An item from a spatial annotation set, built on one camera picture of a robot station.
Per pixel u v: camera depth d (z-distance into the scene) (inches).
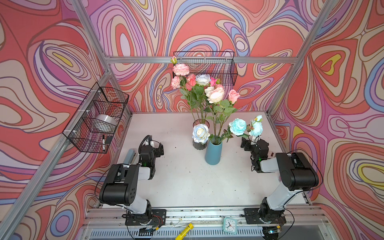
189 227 27.2
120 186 17.7
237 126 24.7
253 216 28.8
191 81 28.8
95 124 27.8
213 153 31.5
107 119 29.0
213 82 29.0
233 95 26.3
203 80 28.0
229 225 27.5
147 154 27.7
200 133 23.4
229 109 26.2
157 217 28.8
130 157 35.0
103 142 28.3
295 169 19.4
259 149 28.9
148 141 30.9
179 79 27.7
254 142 32.4
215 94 24.6
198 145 38.0
